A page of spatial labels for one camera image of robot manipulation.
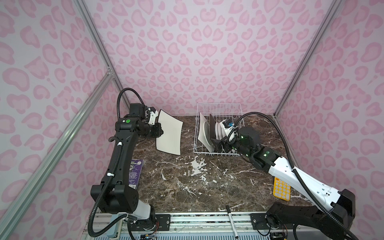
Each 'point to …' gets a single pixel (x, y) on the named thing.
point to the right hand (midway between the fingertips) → (219, 133)
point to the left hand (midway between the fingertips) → (161, 129)
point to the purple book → (135, 170)
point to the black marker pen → (232, 221)
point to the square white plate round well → (204, 135)
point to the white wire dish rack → (214, 112)
